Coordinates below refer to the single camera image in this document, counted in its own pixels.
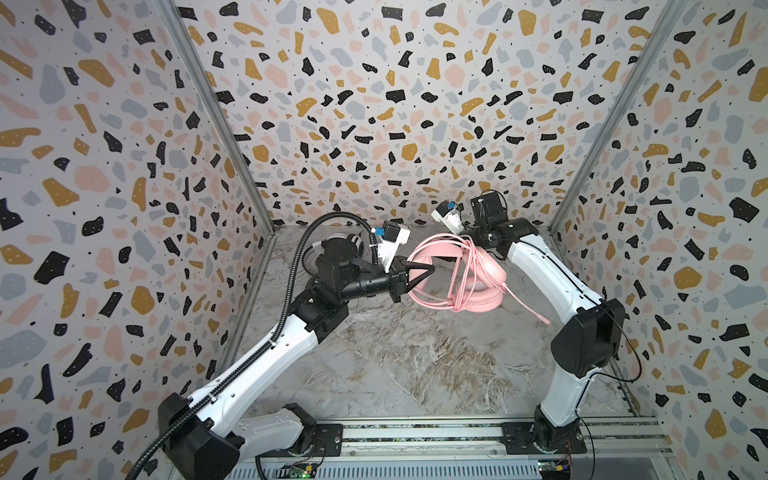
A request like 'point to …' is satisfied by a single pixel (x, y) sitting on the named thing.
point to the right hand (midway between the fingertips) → (428, 243)
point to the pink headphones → (438, 287)
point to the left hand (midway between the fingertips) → (434, 267)
